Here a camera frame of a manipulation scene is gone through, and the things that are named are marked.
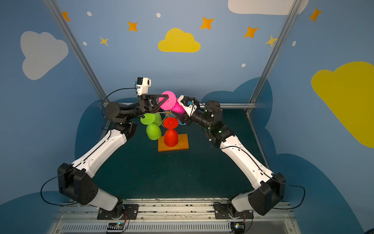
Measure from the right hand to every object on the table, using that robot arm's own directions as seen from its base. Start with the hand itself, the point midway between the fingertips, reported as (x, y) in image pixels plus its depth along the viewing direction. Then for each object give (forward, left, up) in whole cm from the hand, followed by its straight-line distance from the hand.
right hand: (180, 101), depth 66 cm
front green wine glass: (-4, +14, -10) cm, 18 cm away
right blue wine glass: (-4, 0, -11) cm, 12 cm away
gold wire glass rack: (+4, +9, -12) cm, 15 cm away
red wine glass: (-7, +5, -18) cm, 20 cm away
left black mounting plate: (-39, +26, -42) cm, 63 cm away
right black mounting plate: (-37, -23, -43) cm, 61 cm away
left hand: (-8, +4, +9) cm, 13 cm away
